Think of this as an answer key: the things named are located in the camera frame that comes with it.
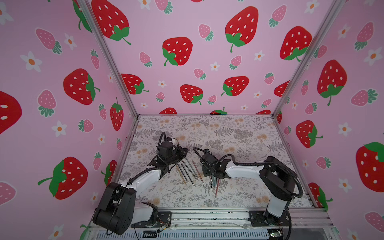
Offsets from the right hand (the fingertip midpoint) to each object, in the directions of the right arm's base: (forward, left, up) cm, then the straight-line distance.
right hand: (202, 170), depth 90 cm
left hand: (+7, +8, +11) cm, 16 cm away
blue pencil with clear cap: (+1, +7, -2) cm, 7 cm away
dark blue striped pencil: (-2, +9, -2) cm, 10 cm away
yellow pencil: (-3, +13, -2) cm, 14 cm away
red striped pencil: (-1, +3, -1) cm, 3 cm away
